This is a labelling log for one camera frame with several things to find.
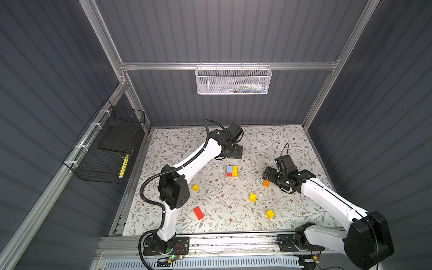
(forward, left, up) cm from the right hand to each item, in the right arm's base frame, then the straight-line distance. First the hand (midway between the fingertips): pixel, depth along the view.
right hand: (271, 177), depth 86 cm
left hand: (+10, +20, +9) cm, 24 cm away
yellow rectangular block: (+8, +18, -6) cm, 21 cm away
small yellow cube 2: (-8, +10, -7) cm, 14 cm away
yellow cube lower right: (-16, +2, -7) cm, 17 cm away
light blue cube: (+8, +21, -4) cm, 23 cm away
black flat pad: (+7, +71, +24) cm, 75 cm away
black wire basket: (+2, +77, +21) cm, 80 cm away
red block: (+5, +22, -6) cm, 23 cm away
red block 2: (-15, +38, -8) cm, 41 cm away
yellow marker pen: (-5, +66, +20) cm, 69 cm away
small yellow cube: (-2, +40, -7) cm, 41 cm away
